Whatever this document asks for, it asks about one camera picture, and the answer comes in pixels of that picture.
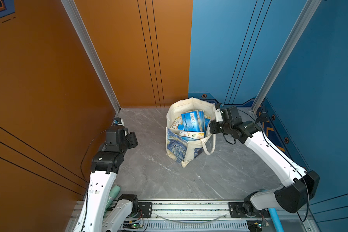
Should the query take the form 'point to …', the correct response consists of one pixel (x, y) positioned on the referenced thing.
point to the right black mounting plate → (236, 210)
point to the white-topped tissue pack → (207, 119)
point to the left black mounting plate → (144, 210)
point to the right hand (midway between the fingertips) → (209, 124)
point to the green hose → (114, 192)
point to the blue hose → (277, 222)
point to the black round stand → (263, 118)
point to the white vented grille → (195, 226)
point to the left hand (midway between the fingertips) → (129, 133)
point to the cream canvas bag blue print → (180, 151)
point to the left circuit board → (132, 224)
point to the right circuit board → (256, 225)
